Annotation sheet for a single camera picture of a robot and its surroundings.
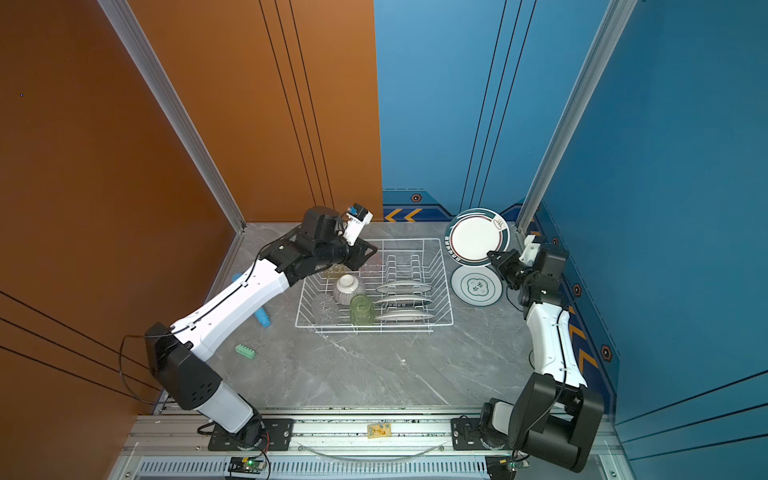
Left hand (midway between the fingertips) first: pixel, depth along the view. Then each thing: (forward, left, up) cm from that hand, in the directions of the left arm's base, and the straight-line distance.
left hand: (373, 243), depth 77 cm
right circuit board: (-44, -32, -29) cm, 62 cm away
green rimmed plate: (+6, -34, -28) cm, 44 cm away
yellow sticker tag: (-37, -2, -28) cm, 47 cm away
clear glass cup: (-9, +14, -18) cm, 25 cm away
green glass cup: (-10, +4, -19) cm, 21 cm away
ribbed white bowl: (+1, +10, -22) cm, 24 cm away
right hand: (+1, -30, -4) cm, 31 cm away
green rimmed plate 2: (+8, -28, -4) cm, 29 cm away
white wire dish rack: (+18, -12, -28) cm, 35 cm away
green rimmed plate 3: (-5, -8, -21) cm, 23 cm away
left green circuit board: (-45, +29, -30) cm, 61 cm away
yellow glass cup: (-11, +8, +3) cm, 14 cm away
